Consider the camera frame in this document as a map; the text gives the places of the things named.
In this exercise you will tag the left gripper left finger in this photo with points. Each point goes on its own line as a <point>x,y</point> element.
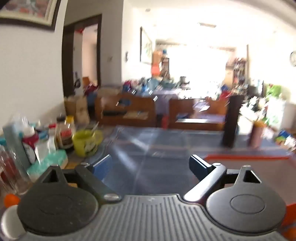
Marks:
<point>90,178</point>

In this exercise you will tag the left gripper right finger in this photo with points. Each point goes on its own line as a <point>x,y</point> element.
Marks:
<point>209,176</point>

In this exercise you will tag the orange cardboard box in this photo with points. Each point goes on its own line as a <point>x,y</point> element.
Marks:
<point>225,157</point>

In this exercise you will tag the green yellow mug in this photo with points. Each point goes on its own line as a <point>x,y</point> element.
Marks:
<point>86,142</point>

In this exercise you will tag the brown glass jar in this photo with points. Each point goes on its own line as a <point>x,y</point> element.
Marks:
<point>64,133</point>

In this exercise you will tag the blue patterned tablecloth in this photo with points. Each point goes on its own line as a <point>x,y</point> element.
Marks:
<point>156,161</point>

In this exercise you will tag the wooden chair far middle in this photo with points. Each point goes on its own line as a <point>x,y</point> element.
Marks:
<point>197,114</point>

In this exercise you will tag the wooden chair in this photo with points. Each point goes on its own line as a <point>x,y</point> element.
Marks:
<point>197,114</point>
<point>125,110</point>

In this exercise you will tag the tall black thermos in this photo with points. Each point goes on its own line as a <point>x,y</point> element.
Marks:
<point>235,103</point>

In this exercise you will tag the wooden chair far left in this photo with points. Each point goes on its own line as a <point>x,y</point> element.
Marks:
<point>125,110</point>

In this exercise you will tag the small orange tangerine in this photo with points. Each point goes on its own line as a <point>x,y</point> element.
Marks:
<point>11,200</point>

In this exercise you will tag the wall clock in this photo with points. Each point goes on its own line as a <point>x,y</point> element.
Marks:
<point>293,58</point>

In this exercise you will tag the framed picture left wall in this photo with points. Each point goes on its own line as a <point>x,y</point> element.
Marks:
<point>40,14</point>

